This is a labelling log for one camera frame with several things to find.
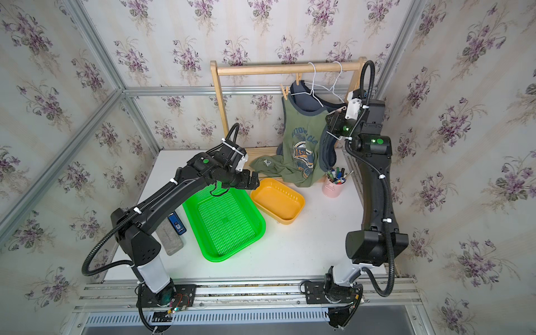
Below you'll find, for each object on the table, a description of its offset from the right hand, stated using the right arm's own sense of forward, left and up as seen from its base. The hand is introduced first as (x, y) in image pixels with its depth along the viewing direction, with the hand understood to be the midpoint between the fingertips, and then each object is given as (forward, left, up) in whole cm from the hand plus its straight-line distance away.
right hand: (337, 116), depth 72 cm
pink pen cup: (-7, -5, -34) cm, 35 cm away
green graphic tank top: (+7, +10, -29) cm, 32 cm away
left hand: (-15, +31, -20) cm, 39 cm away
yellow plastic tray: (-7, +20, -44) cm, 49 cm away
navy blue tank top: (+6, -3, -25) cm, 26 cm away
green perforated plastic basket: (-22, +43, -42) cm, 64 cm away
